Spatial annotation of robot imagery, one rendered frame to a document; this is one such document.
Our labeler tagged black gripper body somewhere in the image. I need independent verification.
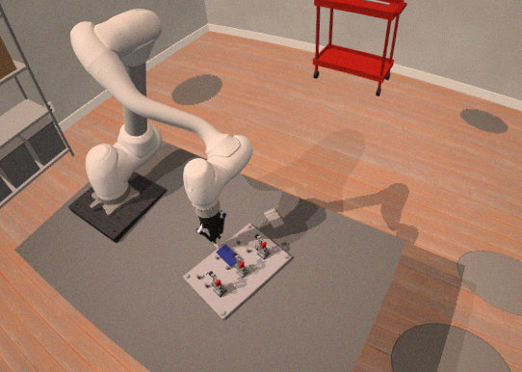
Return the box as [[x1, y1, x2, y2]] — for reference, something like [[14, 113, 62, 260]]
[[198, 210, 221, 229]]

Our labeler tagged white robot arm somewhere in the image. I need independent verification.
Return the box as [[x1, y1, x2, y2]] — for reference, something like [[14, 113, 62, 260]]
[[70, 9, 253, 218]]

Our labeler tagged blue rectangular plate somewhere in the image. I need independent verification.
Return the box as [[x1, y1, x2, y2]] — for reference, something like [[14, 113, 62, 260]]
[[217, 244, 237, 268]]

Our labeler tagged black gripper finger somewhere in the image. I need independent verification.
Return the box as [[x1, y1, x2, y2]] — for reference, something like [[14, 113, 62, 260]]
[[196, 224, 220, 249], [214, 210, 226, 248]]

